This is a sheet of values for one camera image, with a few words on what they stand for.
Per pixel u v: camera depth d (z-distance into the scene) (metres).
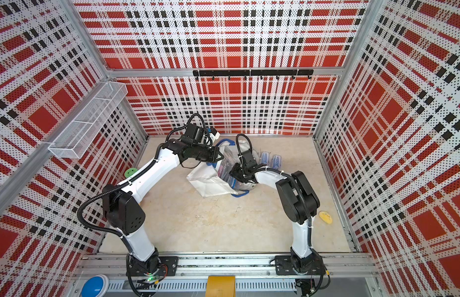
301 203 0.50
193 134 0.65
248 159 0.77
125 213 0.45
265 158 1.10
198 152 0.69
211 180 0.78
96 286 0.70
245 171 0.76
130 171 0.99
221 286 0.72
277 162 1.07
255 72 0.89
